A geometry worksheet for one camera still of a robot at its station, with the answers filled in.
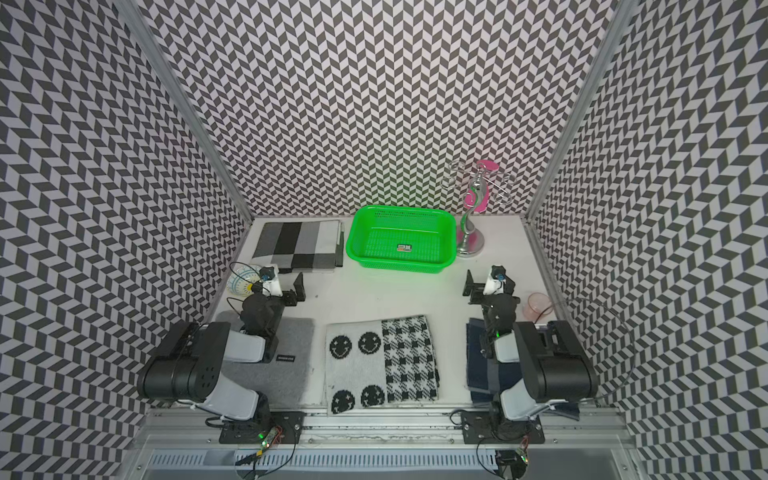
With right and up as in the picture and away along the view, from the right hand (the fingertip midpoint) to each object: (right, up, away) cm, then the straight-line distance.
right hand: (483, 275), depth 90 cm
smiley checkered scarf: (-33, -23, -10) cm, 41 cm away
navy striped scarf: (-4, -27, -11) cm, 30 cm away
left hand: (-60, 0, +1) cm, 60 cm away
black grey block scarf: (-62, +8, +19) cm, 65 cm away
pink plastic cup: (+18, -10, +3) cm, 21 cm away
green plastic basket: (-25, +11, +22) cm, 35 cm away
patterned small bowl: (-67, 0, -13) cm, 68 cm away
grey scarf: (-56, -26, -13) cm, 63 cm away
